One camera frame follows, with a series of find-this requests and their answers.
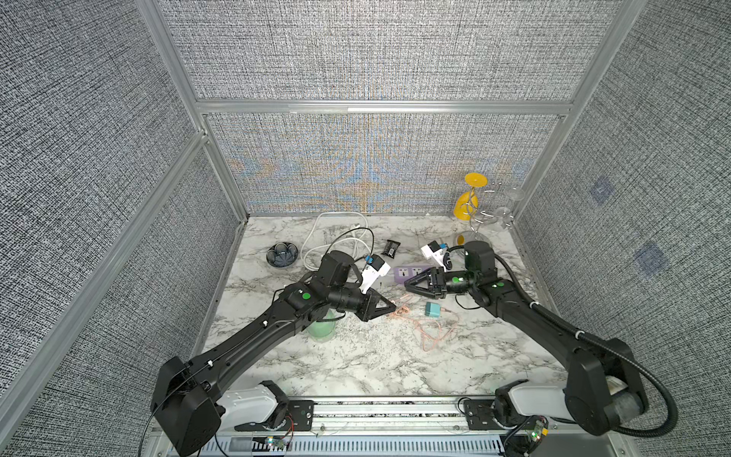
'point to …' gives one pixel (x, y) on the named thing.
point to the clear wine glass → (502, 217)
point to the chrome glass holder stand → (483, 205)
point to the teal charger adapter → (432, 309)
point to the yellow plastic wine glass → (466, 203)
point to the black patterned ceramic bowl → (282, 254)
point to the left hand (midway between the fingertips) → (398, 307)
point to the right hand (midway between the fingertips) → (408, 283)
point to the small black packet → (390, 248)
